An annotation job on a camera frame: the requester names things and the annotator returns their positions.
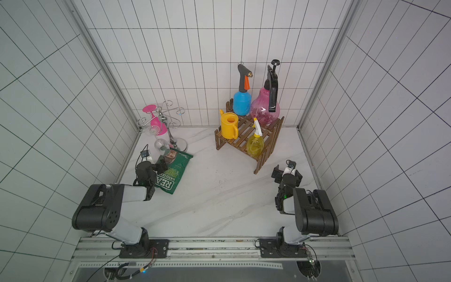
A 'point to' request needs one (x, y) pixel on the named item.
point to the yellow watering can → (229, 125)
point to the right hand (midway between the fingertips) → (281, 165)
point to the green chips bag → (177, 161)
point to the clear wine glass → (162, 144)
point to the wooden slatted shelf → (245, 123)
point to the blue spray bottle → (242, 100)
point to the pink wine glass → (158, 126)
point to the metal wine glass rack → (178, 144)
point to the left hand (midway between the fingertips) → (155, 161)
